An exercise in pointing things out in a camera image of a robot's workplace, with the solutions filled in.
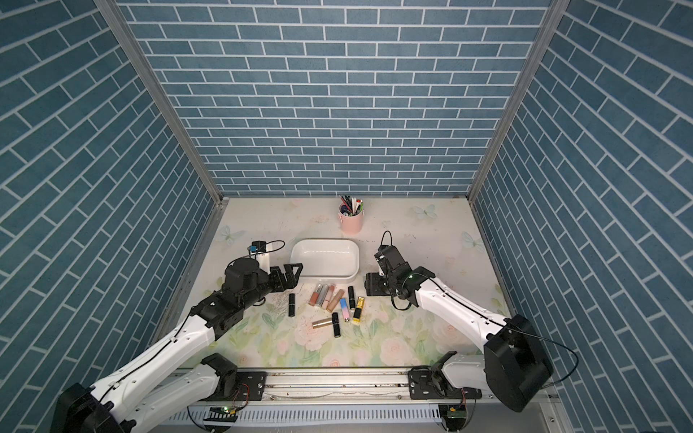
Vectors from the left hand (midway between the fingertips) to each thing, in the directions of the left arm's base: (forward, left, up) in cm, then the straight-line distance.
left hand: (299, 269), depth 79 cm
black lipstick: (-4, +4, -16) cm, 17 cm away
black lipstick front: (-11, -11, -16) cm, 22 cm away
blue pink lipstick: (-6, -14, -15) cm, 21 cm away
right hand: (-1, -23, -8) cm, 24 cm away
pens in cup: (+32, -15, -6) cm, 36 cm away
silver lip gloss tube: (-1, -6, -16) cm, 17 cm away
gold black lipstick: (-8, -18, -14) cm, 24 cm away
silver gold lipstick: (-10, -7, -16) cm, 20 cm away
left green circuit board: (-33, +19, -20) cm, 43 cm away
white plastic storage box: (+14, -6, -15) cm, 21 cm away
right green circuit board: (-34, -44, -20) cm, 59 cm away
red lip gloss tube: (-2, -3, -15) cm, 16 cm away
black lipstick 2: (-2, -16, -15) cm, 22 cm away
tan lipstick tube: (-3, -10, -15) cm, 19 cm away
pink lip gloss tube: (-1, -8, -16) cm, 18 cm away
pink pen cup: (+28, -15, -13) cm, 34 cm away
